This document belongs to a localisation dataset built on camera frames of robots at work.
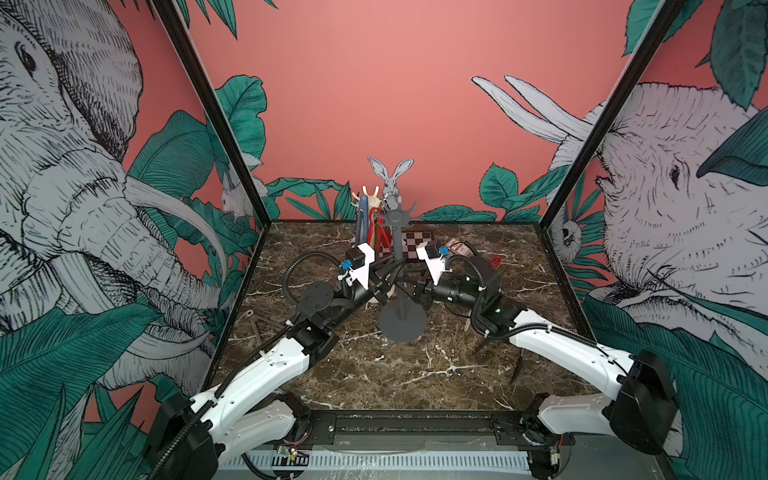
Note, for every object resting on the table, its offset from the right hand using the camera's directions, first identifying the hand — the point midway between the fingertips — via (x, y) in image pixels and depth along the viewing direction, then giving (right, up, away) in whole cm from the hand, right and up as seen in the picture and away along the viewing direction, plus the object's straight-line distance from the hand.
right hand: (396, 274), depth 68 cm
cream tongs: (-44, -16, +25) cm, 54 cm away
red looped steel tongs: (+37, +1, +40) cm, 54 cm away
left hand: (+1, +4, -6) cm, 7 cm away
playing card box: (+24, +7, +44) cm, 51 cm away
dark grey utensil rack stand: (+2, -14, +15) cm, 21 cm away
